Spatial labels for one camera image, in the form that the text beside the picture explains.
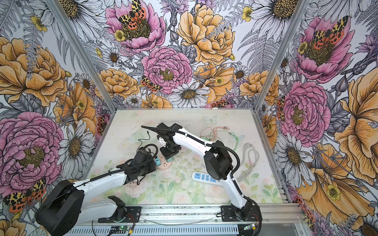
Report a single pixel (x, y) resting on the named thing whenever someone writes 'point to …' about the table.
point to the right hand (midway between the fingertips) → (170, 158)
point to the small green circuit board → (124, 227)
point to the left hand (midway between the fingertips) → (153, 168)
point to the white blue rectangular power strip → (204, 177)
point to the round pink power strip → (165, 164)
